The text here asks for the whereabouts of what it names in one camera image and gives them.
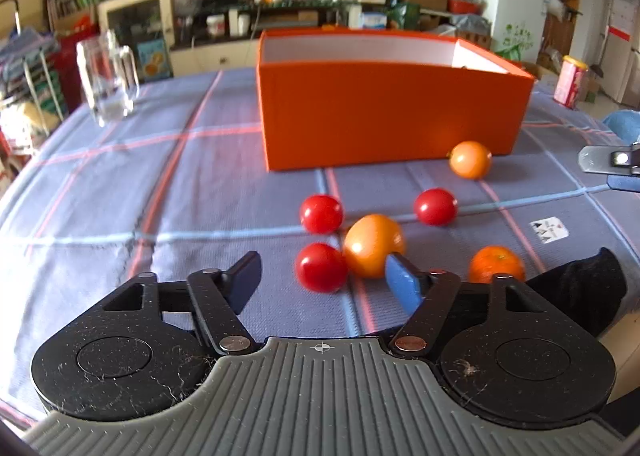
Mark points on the large orange tomato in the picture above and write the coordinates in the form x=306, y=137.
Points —
x=372, y=243

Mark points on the orange tomato near box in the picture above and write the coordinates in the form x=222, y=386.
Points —
x=470, y=160

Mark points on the blue picture book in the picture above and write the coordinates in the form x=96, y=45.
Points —
x=154, y=60

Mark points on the white plastic jar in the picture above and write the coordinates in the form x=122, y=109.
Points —
x=216, y=25

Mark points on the glass door cabinet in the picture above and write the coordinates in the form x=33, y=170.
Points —
x=135, y=16

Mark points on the orange cardboard box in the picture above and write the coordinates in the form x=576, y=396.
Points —
x=380, y=111

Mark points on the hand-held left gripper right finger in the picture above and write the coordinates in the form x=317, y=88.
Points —
x=402, y=284

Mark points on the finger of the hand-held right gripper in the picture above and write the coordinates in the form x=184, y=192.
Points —
x=600, y=160

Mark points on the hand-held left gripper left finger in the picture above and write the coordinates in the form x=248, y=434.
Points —
x=245, y=282

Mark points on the blue cloth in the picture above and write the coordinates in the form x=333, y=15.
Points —
x=624, y=124

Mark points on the deep orange mandarin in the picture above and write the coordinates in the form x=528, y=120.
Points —
x=495, y=263

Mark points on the cream television cabinet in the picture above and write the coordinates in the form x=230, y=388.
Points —
x=215, y=59

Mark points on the blue checked tablecloth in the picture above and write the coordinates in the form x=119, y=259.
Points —
x=165, y=196

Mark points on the white fridge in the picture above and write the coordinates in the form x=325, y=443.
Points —
x=505, y=11

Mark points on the black cloth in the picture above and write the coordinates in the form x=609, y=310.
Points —
x=585, y=286

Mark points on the red tomato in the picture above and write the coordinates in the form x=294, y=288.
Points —
x=435, y=206
x=321, y=213
x=320, y=267

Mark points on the white sticker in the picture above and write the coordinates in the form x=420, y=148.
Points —
x=549, y=230

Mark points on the pink can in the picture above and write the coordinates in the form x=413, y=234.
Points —
x=571, y=82

